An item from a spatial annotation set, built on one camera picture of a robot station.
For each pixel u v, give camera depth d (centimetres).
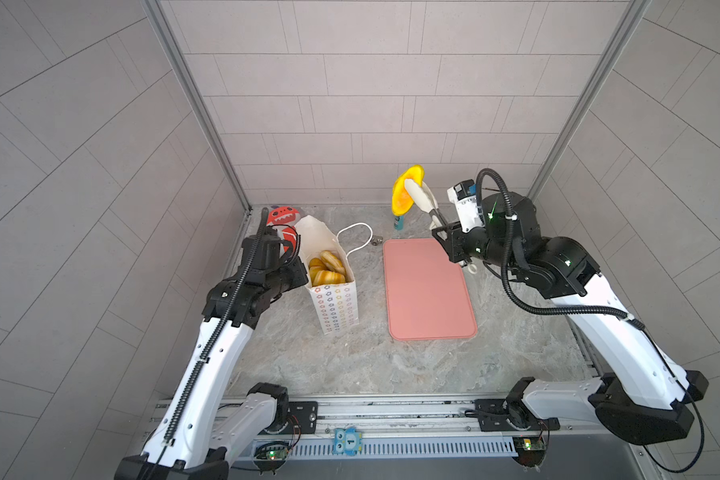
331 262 86
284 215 102
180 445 35
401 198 64
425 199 61
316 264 91
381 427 71
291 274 61
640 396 38
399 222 108
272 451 65
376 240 105
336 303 72
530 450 68
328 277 77
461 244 53
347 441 67
